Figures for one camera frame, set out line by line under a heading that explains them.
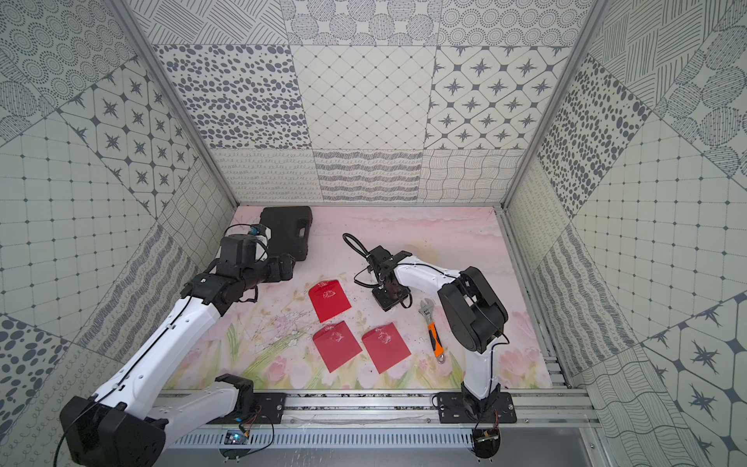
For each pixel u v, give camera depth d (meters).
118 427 0.36
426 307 0.92
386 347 0.85
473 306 0.51
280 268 0.70
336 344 0.86
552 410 0.76
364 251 0.78
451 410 0.73
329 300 0.95
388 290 0.79
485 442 0.73
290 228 1.07
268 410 0.74
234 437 0.72
